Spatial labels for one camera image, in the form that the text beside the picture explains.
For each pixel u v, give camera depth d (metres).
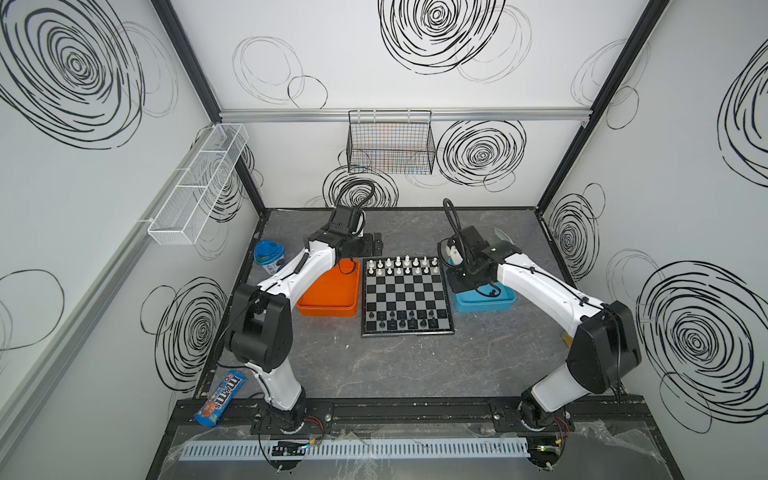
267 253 0.94
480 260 0.61
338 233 0.69
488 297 0.73
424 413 0.76
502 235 1.09
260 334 0.46
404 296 0.94
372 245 0.81
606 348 0.43
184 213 0.72
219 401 0.75
